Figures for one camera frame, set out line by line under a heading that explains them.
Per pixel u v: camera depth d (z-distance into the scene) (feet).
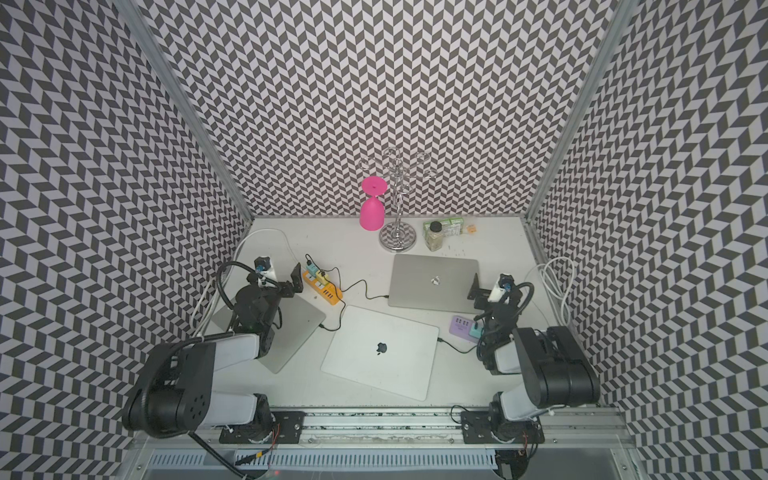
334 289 3.14
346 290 3.15
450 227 3.55
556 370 1.46
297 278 2.81
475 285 2.81
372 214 2.94
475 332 2.77
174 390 1.38
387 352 2.77
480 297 2.58
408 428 2.45
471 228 3.65
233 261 3.55
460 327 2.91
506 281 2.37
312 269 3.06
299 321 3.04
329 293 3.07
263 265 2.42
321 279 3.09
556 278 3.45
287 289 2.58
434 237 3.40
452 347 2.84
